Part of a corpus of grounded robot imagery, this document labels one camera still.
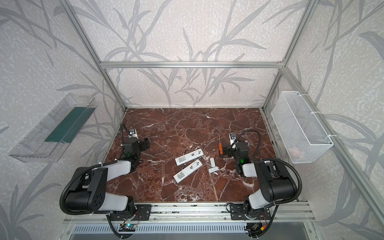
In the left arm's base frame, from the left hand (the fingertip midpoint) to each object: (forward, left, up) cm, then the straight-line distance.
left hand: (139, 133), depth 92 cm
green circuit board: (-47, -4, -11) cm, 49 cm away
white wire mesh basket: (-17, -81, +26) cm, 87 cm away
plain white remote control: (-12, -31, -8) cm, 34 cm away
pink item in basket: (-17, -84, +12) cm, 87 cm away
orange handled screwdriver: (-4, -51, -8) cm, 52 cm away
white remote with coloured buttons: (-24, -26, -8) cm, 36 cm away
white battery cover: (-13, -46, -9) cm, 48 cm away
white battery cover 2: (-19, -46, -10) cm, 51 cm away
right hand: (0, -59, -3) cm, 59 cm away
